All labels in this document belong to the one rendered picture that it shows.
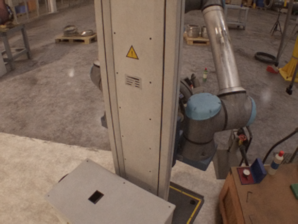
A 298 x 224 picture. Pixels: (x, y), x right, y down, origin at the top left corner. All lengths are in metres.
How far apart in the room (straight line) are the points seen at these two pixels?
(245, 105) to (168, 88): 0.41
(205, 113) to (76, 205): 0.71
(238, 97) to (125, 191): 0.68
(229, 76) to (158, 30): 0.46
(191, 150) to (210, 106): 0.23
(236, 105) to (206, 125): 0.17
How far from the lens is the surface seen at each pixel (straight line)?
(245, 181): 1.69
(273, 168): 1.78
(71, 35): 6.57
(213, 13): 1.14
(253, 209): 1.58
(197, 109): 0.89
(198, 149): 1.00
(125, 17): 0.77
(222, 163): 2.40
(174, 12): 0.66
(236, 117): 0.99
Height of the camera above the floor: 1.73
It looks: 36 degrees down
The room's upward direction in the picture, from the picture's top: straight up
